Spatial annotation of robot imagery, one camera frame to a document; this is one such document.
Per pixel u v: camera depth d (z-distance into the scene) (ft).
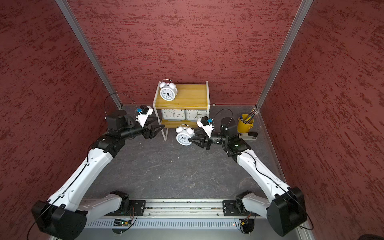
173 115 2.93
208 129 2.04
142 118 1.97
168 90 2.39
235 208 2.20
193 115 2.87
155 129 2.09
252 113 3.13
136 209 2.45
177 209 2.49
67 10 2.35
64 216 1.19
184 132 2.20
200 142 2.11
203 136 2.08
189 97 2.58
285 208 1.26
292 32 2.62
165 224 2.54
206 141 2.03
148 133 2.06
